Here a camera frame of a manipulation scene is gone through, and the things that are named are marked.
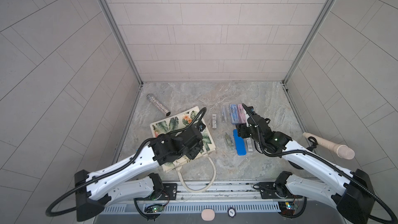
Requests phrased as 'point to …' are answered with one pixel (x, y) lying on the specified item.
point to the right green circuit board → (287, 208)
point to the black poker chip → (231, 212)
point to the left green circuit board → (154, 208)
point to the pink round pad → (208, 214)
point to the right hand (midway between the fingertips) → (239, 124)
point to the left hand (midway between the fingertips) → (197, 143)
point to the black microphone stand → (313, 144)
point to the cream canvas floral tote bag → (172, 124)
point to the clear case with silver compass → (224, 115)
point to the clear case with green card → (229, 141)
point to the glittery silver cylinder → (158, 104)
